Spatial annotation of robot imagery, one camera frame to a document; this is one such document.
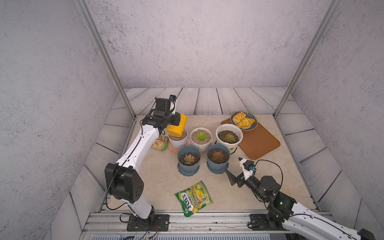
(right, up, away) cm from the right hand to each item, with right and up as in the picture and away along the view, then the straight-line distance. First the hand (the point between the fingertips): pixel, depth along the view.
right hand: (234, 164), depth 73 cm
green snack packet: (-42, +7, +29) cm, 52 cm away
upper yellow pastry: (+13, +25, +39) cm, 48 cm away
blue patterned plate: (+23, +28, +45) cm, 58 cm away
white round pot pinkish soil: (-30, +9, +21) cm, 37 cm away
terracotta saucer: (-32, +3, +25) cm, 41 cm away
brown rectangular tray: (+25, +7, +34) cm, 43 cm away
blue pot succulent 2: (-6, +1, +13) cm, 15 cm away
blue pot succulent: (-22, 0, +14) cm, 26 cm away
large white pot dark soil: (+3, +13, +22) cm, 25 cm away
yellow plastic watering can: (-29, +16, +9) cm, 34 cm away
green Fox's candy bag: (-20, -19, +6) cm, 28 cm away
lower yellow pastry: (+17, +21, +36) cm, 45 cm away
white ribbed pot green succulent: (-15, +11, +20) cm, 27 cm away
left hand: (-28, +25, +10) cm, 39 cm away
